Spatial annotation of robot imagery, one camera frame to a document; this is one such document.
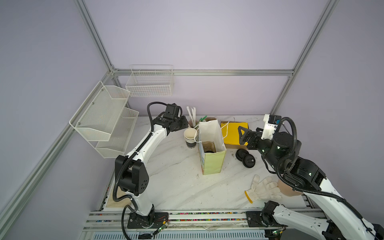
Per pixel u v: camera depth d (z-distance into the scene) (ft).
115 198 1.34
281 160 1.35
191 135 3.04
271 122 1.60
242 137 1.77
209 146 3.25
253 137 1.67
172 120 2.25
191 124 3.37
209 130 2.95
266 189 2.74
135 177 1.49
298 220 1.80
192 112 3.31
